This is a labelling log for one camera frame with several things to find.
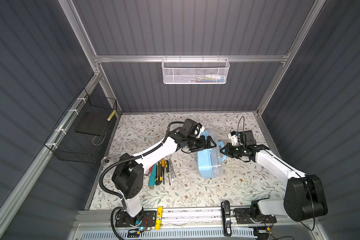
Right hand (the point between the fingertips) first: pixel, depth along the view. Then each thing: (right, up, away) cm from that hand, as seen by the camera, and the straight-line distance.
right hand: (222, 151), depth 86 cm
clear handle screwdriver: (-30, -13, +2) cm, 32 cm away
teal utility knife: (-41, -16, -1) cm, 44 cm away
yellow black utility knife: (-37, -16, 0) cm, 40 cm away
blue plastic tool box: (-8, -3, -9) cm, 13 cm away
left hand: (-7, +4, -8) cm, 11 cm away
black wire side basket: (-74, +10, -14) cm, 76 cm away
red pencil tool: (-42, -11, +2) cm, 44 cm away
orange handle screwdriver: (-35, -9, +5) cm, 37 cm away
